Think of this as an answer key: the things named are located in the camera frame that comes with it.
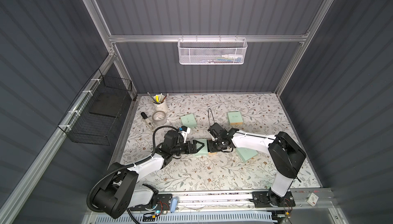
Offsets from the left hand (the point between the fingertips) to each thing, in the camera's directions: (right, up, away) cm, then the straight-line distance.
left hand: (201, 147), depth 82 cm
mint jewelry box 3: (+23, +15, +21) cm, 35 cm away
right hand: (+6, -2, +7) cm, 10 cm away
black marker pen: (-38, +16, +20) cm, 46 cm away
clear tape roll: (-29, +14, +24) cm, 41 cm away
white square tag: (+54, -23, -8) cm, 60 cm away
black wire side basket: (-52, +18, -9) cm, 55 cm away
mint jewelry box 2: (-8, +13, +20) cm, 25 cm away
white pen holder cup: (-27, +24, +18) cm, 41 cm away
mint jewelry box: (+2, -4, +6) cm, 8 cm away
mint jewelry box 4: (+26, -5, +5) cm, 26 cm away
